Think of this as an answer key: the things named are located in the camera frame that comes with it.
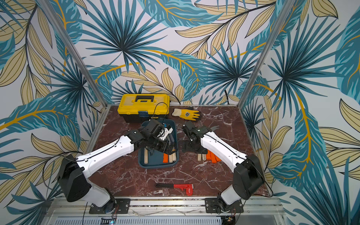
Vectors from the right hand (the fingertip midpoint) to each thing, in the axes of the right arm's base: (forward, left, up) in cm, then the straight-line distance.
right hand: (192, 150), depth 83 cm
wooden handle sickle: (-1, +13, -8) cm, 15 cm away
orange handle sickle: (0, -11, -9) cm, 15 cm away
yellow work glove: (+36, 0, -9) cm, 37 cm away
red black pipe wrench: (-18, +3, -9) cm, 21 cm away
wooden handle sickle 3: (0, -8, -9) cm, 12 cm away
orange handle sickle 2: (-1, -14, -10) cm, 17 cm away
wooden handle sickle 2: (-1, -6, -9) cm, 11 cm away
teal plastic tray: (0, +27, -10) cm, 28 cm away
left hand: (-3, +12, +6) cm, 14 cm away
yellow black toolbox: (+29, +34, +7) cm, 45 cm away
